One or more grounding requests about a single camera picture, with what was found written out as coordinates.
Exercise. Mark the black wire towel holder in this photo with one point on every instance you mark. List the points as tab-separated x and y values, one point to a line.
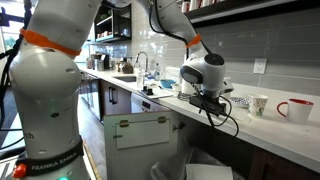
187	97

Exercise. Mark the patterned ceramic bowl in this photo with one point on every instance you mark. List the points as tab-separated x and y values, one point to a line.
240	102

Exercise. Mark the white wall outlet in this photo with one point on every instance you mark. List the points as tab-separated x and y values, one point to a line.
260	65

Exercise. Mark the blue bowl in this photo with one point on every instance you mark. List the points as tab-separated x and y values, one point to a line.
166	83

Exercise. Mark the trash bin with liner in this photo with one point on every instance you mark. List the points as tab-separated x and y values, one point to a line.
192	164

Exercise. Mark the coffee maker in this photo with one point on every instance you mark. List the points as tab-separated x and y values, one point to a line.
101	61

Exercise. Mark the glass coffee pot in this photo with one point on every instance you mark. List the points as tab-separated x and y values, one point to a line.
125	66

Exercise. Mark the white open cabinet door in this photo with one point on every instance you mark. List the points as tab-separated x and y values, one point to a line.
135	142

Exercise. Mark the red and white mug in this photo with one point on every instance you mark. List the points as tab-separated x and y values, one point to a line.
298	110

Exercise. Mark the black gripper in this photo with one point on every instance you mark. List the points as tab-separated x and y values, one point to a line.
211	105

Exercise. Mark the white paper towel roll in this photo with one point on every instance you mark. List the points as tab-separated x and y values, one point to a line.
187	88

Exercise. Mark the white tray with black items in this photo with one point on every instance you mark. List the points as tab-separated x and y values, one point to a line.
155	93

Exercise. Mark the clear water bottle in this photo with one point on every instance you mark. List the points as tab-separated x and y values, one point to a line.
140	78

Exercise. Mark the dark wood cabinet door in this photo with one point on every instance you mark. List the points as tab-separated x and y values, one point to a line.
115	100

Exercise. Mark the dark wall shelf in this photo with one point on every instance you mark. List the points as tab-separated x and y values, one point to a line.
237	10

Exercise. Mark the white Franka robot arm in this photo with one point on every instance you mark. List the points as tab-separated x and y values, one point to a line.
45	79

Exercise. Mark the patterned paper cup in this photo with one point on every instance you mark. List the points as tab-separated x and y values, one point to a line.
257	104

